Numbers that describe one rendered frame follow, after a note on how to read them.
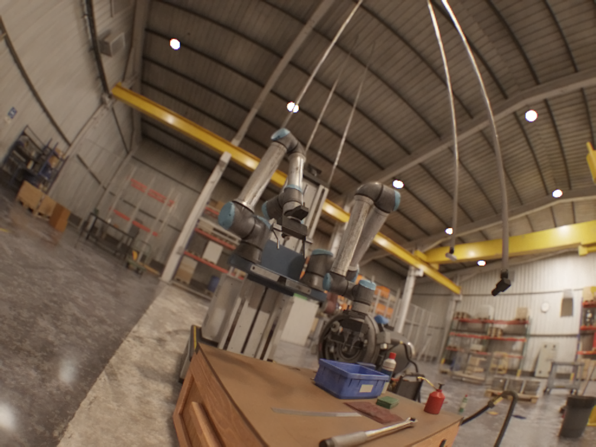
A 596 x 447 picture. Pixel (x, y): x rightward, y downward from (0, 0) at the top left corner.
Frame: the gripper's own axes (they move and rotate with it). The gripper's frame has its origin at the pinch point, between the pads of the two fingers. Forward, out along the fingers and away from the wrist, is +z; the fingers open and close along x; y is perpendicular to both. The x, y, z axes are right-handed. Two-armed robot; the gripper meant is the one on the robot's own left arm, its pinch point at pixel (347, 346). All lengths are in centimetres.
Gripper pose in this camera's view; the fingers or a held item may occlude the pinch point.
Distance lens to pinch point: 123.6
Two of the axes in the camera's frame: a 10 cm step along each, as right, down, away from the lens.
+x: -5.4, 1.2, 8.3
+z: -3.3, 8.8, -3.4
